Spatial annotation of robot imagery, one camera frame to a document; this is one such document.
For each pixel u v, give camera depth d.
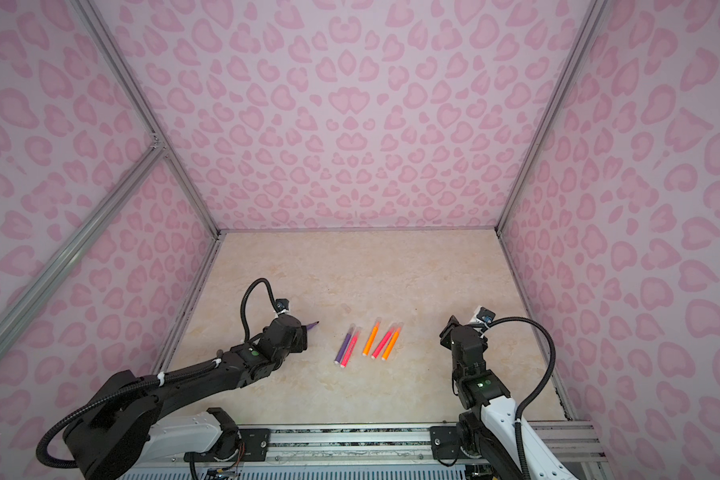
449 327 0.74
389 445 0.75
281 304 0.76
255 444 0.73
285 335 0.67
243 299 0.64
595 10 0.68
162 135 0.91
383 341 0.90
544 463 0.46
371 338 0.91
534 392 0.57
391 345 0.90
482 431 0.61
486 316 0.70
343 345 0.90
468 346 0.61
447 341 0.75
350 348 0.90
